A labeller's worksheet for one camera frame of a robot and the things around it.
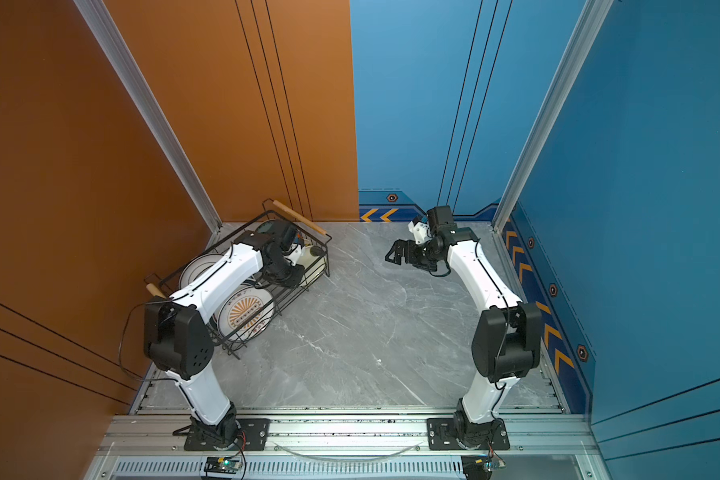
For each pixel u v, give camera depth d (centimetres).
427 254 73
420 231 81
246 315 87
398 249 77
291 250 76
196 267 90
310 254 97
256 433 74
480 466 71
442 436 72
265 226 102
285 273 76
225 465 71
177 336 47
